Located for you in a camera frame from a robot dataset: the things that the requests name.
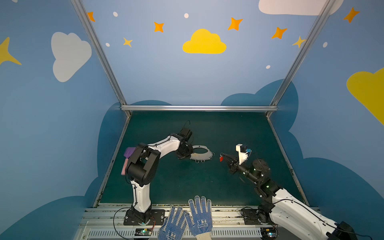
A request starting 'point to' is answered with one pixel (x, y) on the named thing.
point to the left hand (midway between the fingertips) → (194, 155)
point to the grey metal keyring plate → (201, 157)
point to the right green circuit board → (268, 233)
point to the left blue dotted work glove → (174, 227)
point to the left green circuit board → (143, 232)
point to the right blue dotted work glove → (202, 225)
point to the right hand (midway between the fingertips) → (225, 154)
